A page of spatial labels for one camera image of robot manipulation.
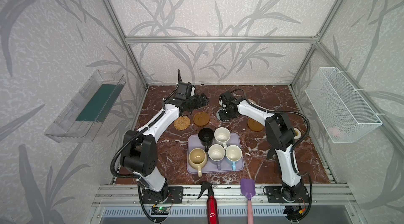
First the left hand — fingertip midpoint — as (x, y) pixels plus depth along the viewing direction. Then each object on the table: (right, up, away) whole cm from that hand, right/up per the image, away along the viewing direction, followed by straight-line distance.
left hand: (206, 97), depth 87 cm
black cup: (0, -22, 0) cm, 22 cm away
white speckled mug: (+9, -22, +4) cm, 24 cm away
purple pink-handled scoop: (+21, -44, -13) cm, 50 cm away
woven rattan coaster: (-16, -17, +12) cm, 26 cm away
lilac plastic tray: (-8, -26, +4) cm, 28 cm away
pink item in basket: (+60, -16, -15) cm, 64 cm away
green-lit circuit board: (-20, -53, -16) cm, 58 cm away
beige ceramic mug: (-5, -34, -3) cm, 34 cm away
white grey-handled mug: (+6, -31, -1) cm, 32 cm away
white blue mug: (+15, -31, -3) cm, 34 cm away
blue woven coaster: (+7, -11, +7) cm, 15 cm away
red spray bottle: (+3, -50, -19) cm, 54 cm away
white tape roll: (+56, -22, +7) cm, 61 cm away
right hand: (+11, -10, +13) cm, 20 cm away
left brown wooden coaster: (-4, -14, +15) cm, 21 cm away
